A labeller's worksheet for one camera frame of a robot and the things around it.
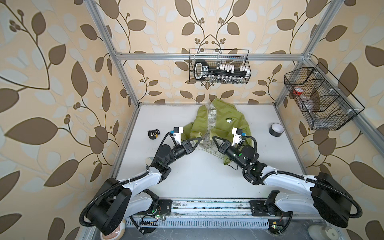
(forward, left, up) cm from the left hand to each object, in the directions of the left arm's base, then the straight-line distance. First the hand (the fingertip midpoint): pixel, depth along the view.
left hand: (202, 140), depth 71 cm
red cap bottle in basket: (+28, -52, +9) cm, 59 cm away
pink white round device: (-36, +37, -22) cm, 56 cm away
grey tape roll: (+25, -52, -24) cm, 63 cm away
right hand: (+1, -5, -1) cm, 5 cm away
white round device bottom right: (-33, -50, -15) cm, 62 cm away
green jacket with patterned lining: (+29, -11, -18) cm, 36 cm away
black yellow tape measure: (+17, +33, -22) cm, 43 cm away
